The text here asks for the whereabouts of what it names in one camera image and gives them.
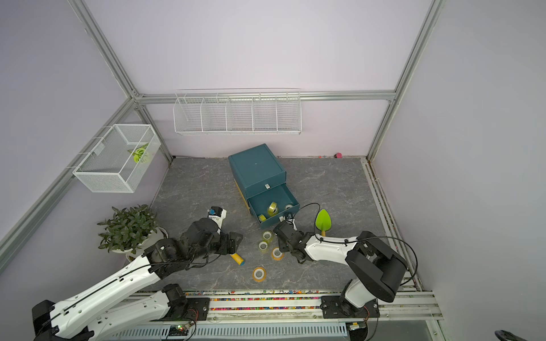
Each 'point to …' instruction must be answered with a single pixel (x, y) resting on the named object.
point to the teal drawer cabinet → (261, 177)
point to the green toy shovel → (323, 222)
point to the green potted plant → (126, 230)
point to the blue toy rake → (237, 258)
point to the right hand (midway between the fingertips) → (285, 237)
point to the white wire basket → (121, 160)
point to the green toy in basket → (137, 153)
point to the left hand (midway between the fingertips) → (233, 238)
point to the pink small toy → (339, 155)
